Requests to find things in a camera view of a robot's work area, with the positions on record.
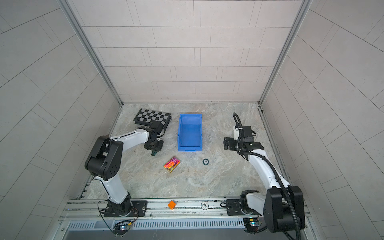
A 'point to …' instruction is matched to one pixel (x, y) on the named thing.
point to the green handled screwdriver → (153, 153)
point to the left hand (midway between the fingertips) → (161, 145)
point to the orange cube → (171, 204)
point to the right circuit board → (251, 224)
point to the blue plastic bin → (190, 132)
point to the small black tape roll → (205, 161)
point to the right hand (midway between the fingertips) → (230, 141)
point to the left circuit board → (120, 229)
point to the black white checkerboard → (147, 115)
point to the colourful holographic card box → (172, 164)
